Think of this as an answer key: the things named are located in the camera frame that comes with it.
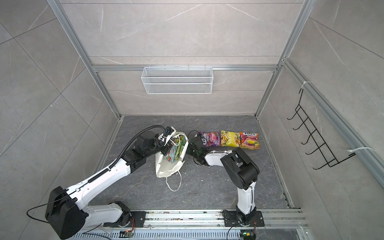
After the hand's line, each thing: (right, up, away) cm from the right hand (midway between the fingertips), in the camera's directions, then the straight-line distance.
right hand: (186, 146), depth 97 cm
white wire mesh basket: (-5, +45, +4) cm, 46 cm away
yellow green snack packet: (+30, +5, +4) cm, 31 cm away
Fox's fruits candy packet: (+44, +3, +4) cm, 44 cm away
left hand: (-5, +9, -20) cm, 22 cm away
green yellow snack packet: (-4, 0, -9) cm, 10 cm away
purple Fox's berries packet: (+17, +4, +6) cm, 19 cm away
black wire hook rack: (+62, +6, -31) cm, 69 cm away
